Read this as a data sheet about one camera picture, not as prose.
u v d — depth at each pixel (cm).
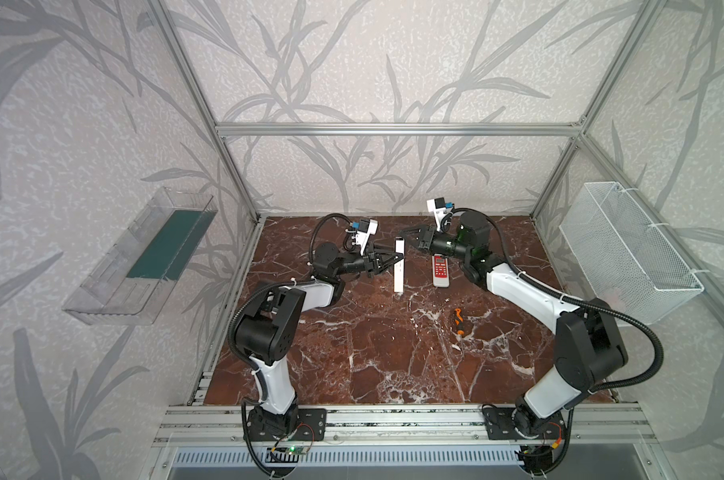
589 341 45
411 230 77
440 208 74
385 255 77
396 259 76
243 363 51
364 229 74
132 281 64
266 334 49
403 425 75
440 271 102
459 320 91
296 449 71
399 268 77
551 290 52
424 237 71
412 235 77
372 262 74
